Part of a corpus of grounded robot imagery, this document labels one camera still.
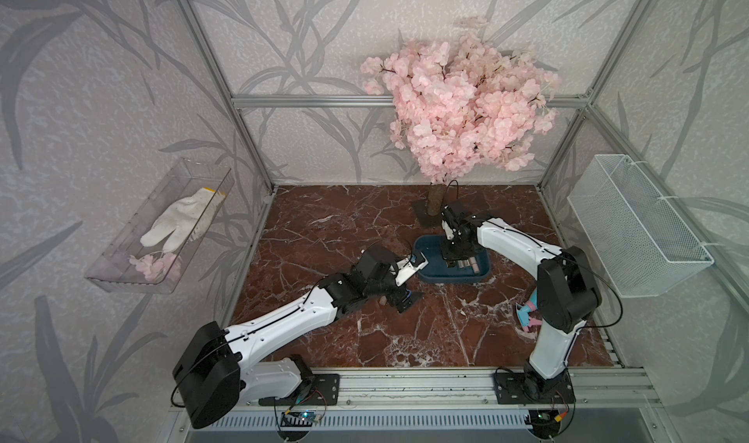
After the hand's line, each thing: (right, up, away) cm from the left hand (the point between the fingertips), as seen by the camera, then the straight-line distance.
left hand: (415, 279), depth 77 cm
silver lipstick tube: (+21, +1, +20) cm, 29 cm away
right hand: (+11, +4, +16) cm, 20 cm away
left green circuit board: (-26, -32, -6) cm, 42 cm away
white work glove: (-55, +17, -8) cm, 58 cm away
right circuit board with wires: (+32, -34, -6) cm, 47 cm away
